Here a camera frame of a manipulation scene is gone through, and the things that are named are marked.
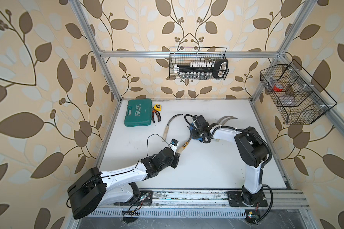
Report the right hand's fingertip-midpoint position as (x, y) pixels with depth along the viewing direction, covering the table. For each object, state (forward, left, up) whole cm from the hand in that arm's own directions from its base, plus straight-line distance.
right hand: (195, 132), depth 100 cm
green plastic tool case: (+16, +41, +5) cm, 44 cm away
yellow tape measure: (+23, +28, +3) cm, 36 cm away
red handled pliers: (+18, +28, 0) cm, 33 cm away
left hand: (-18, +13, +7) cm, 24 cm away
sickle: (-11, +7, +5) cm, 15 cm away
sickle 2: (+4, +20, +1) cm, 21 cm away
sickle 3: (+14, -24, -1) cm, 28 cm away
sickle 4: (+12, -27, -1) cm, 30 cm away
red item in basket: (+9, -47, +30) cm, 56 cm away
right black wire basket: (-3, -51, +33) cm, 61 cm away
